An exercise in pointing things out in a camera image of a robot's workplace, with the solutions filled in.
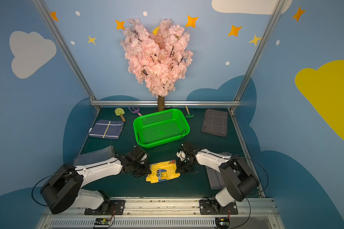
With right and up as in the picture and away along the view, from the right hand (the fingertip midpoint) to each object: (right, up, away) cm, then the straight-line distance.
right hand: (177, 170), depth 86 cm
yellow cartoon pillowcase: (-9, -1, 0) cm, 9 cm away
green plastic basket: (-15, +24, +21) cm, 35 cm away
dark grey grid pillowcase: (+31, +29, +25) cm, 49 cm away
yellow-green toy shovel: (-48, +38, +32) cm, 70 cm away
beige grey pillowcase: (-60, +6, +6) cm, 60 cm away
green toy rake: (+10, +35, +29) cm, 46 cm away
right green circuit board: (+23, -23, -14) cm, 35 cm away
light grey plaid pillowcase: (+23, -5, -4) cm, 24 cm away
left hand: (-15, 0, -1) cm, 15 cm away
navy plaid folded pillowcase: (-54, +24, +21) cm, 63 cm away
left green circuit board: (-39, -22, -15) cm, 47 cm away
